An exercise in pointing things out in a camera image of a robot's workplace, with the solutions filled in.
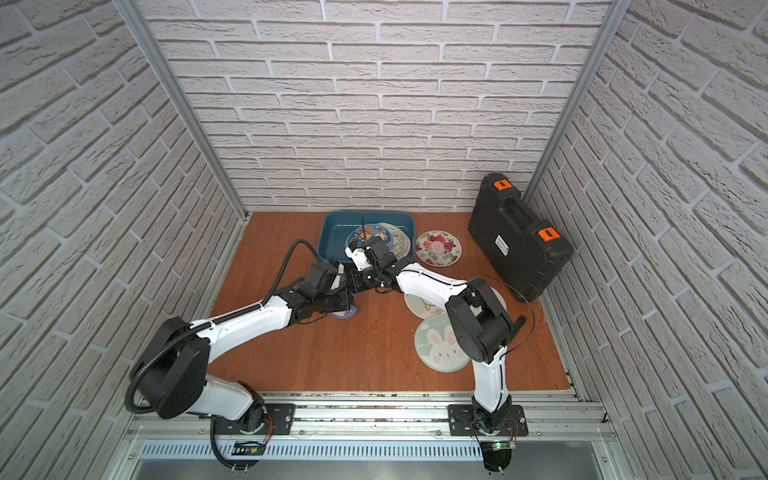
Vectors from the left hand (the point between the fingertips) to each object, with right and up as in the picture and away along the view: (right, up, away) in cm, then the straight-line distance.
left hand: (360, 295), depth 87 cm
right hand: (-3, +4, +2) cm, 5 cm away
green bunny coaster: (+23, -15, 0) cm, 28 cm away
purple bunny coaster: (-5, -7, +4) cm, 9 cm away
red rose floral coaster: (+27, +14, +23) cm, 38 cm away
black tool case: (+48, +13, -3) cm, 49 cm away
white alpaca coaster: (+20, -5, +8) cm, 22 cm away
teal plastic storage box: (-14, +22, +28) cm, 38 cm away
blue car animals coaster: (-3, +19, +23) cm, 30 cm away
